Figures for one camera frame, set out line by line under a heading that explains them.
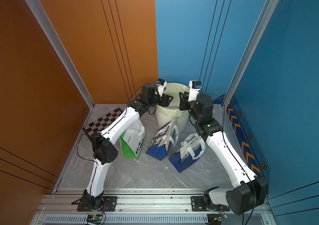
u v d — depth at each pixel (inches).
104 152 21.2
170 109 31.0
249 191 14.7
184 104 24.1
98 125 40.4
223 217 27.2
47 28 30.2
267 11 27.8
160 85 29.0
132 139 32.7
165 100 29.2
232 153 17.4
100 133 21.8
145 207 28.6
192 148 28.2
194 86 22.4
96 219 28.0
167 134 30.5
